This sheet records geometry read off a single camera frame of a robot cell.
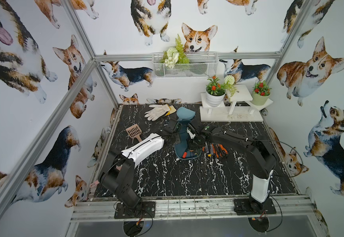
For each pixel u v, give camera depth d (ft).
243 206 2.42
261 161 1.60
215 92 2.88
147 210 2.42
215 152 3.02
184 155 2.95
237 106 3.96
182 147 3.00
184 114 3.88
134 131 3.46
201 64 3.03
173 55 2.61
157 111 3.77
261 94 3.04
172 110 3.85
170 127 2.26
